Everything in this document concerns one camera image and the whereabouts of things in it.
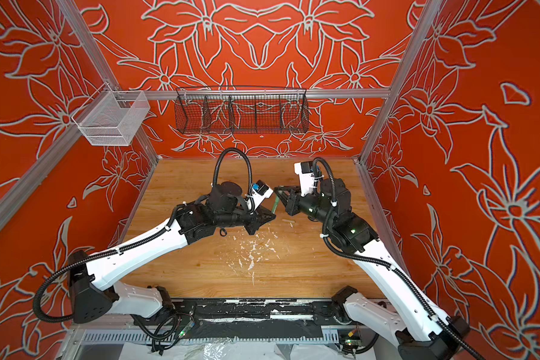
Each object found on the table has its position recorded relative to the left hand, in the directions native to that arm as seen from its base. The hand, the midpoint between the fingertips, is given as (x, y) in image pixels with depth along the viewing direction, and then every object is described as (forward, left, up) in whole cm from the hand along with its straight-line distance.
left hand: (274, 212), depth 68 cm
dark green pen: (0, 0, +4) cm, 4 cm away
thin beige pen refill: (+12, -6, -25) cm, 28 cm away
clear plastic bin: (+38, +70, +6) cm, 80 cm away
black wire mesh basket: (+51, +17, +3) cm, 54 cm away
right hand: (+3, 0, +8) cm, 9 cm away
